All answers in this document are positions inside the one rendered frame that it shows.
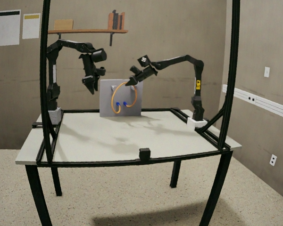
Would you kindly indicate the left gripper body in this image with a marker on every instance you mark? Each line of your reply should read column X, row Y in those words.
column 88, row 72

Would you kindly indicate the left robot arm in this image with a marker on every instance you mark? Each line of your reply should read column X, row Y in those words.
column 53, row 90

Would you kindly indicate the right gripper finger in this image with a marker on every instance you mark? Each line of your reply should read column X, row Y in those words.
column 128, row 83

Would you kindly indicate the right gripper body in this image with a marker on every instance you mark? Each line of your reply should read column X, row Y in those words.
column 140, row 77

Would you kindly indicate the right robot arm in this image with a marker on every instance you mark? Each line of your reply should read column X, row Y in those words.
column 198, row 67

